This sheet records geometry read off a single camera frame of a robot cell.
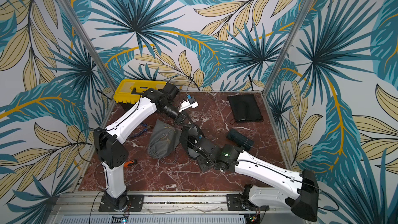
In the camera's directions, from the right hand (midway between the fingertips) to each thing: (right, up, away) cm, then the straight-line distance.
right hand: (201, 160), depth 74 cm
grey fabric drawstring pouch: (-21, +7, +12) cm, 25 cm away
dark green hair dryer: (+22, +6, +16) cm, 28 cm away
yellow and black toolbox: (-45, +35, +23) cm, 61 cm away
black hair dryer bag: (-6, +10, -1) cm, 12 cm away
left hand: (-5, +16, -1) cm, 17 cm away
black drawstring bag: (+33, +24, +40) cm, 57 cm away
